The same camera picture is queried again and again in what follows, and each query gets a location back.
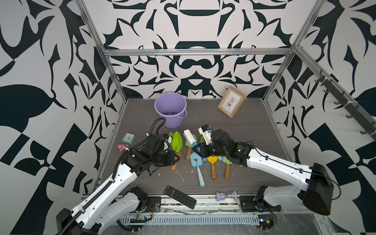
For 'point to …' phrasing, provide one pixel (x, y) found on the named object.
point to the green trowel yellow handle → (202, 139)
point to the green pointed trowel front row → (177, 145)
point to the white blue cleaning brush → (189, 137)
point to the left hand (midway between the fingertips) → (177, 155)
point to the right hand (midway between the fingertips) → (192, 147)
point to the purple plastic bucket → (173, 107)
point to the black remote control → (186, 200)
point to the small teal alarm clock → (129, 138)
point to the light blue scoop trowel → (196, 160)
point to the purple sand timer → (221, 196)
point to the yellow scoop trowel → (212, 159)
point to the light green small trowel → (227, 167)
